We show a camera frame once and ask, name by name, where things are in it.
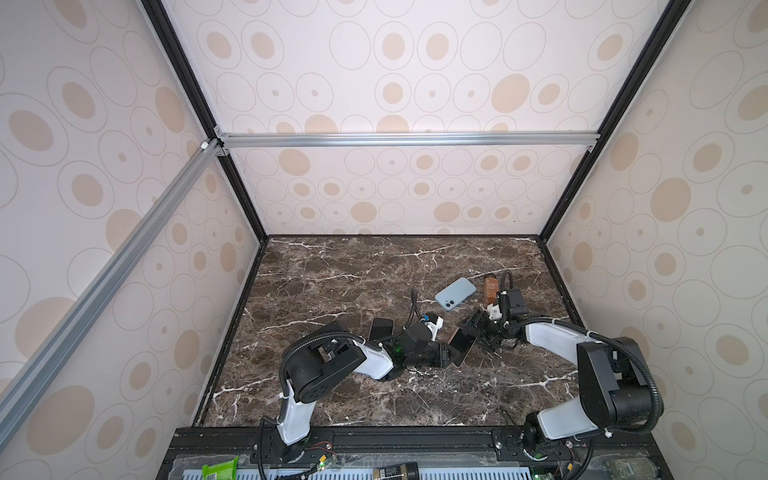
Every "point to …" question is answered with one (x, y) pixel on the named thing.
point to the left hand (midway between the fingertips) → (466, 356)
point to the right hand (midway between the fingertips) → (466, 329)
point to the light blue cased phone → (456, 293)
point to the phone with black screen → (460, 345)
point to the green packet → (223, 471)
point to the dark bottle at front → (402, 471)
